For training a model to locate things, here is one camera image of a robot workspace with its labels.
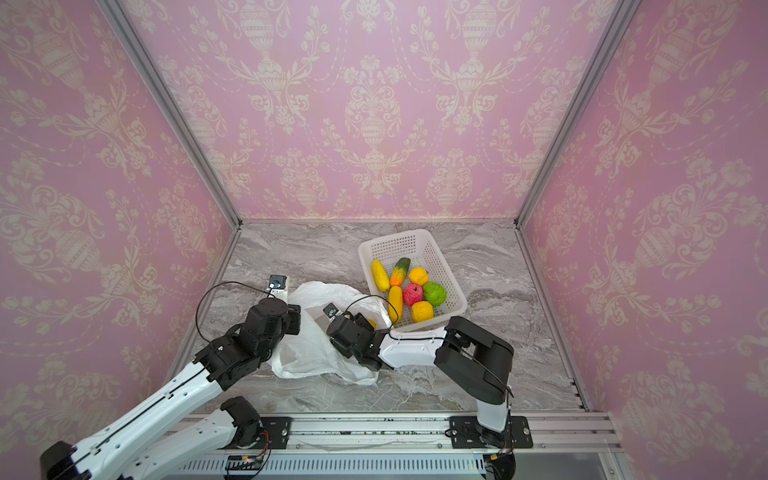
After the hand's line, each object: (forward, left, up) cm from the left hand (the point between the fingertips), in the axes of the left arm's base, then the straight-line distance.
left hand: (294, 302), depth 77 cm
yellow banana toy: (+19, -21, -13) cm, 31 cm away
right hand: (0, -13, -14) cm, 19 cm away
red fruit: (+11, -32, -12) cm, 36 cm away
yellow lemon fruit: (+17, -34, -12) cm, 40 cm away
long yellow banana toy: (+11, -27, -14) cm, 32 cm away
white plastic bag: (-10, -5, -8) cm, 14 cm away
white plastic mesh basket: (+29, -36, -14) cm, 49 cm away
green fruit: (+10, -39, -11) cm, 41 cm away
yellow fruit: (+5, -35, -12) cm, 37 cm away
